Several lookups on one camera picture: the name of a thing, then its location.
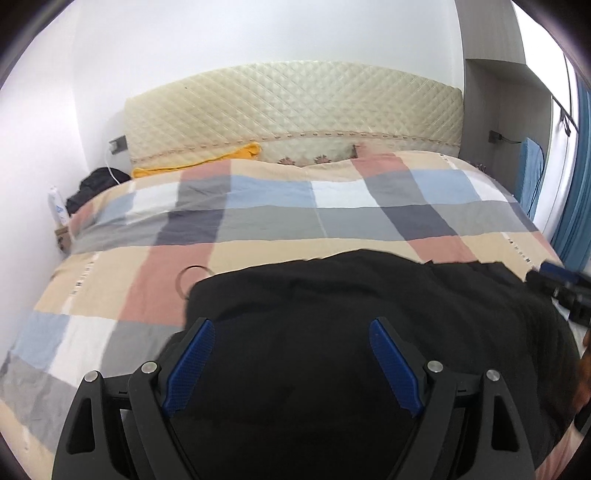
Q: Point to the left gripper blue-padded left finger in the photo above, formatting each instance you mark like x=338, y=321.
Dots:
x=120, y=427

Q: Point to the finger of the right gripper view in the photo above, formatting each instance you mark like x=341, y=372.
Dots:
x=551, y=279

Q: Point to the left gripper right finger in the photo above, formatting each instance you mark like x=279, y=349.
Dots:
x=466, y=426

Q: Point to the black puffer jacket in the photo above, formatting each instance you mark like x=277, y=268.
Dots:
x=295, y=388

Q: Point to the black clothes beside bed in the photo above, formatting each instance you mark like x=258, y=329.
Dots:
x=100, y=180

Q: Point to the person's right hand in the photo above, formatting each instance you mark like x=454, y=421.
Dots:
x=582, y=394

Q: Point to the blue curtain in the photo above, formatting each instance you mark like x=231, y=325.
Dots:
x=571, y=240

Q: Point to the blue folded mattress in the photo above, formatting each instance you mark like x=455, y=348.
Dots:
x=529, y=176

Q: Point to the plaid patchwork bed quilt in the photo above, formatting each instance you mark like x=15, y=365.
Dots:
x=115, y=299

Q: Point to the white spray bottle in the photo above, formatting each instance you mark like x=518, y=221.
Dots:
x=59, y=207

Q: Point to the cream quilted headboard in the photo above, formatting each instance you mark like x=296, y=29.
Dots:
x=303, y=111

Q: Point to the yellow cloth at headboard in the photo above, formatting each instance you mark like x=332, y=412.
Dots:
x=247, y=152

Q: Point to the black wall socket right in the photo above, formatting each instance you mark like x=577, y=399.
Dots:
x=494, y=137

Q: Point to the black wall socket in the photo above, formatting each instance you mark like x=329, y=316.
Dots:
x=118, y=145
x=494, y=137

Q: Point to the gray wall cabinet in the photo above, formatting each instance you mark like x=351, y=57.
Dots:
x=501, y=92

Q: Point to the black wall socket left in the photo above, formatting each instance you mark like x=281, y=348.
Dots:
x=118, y=145

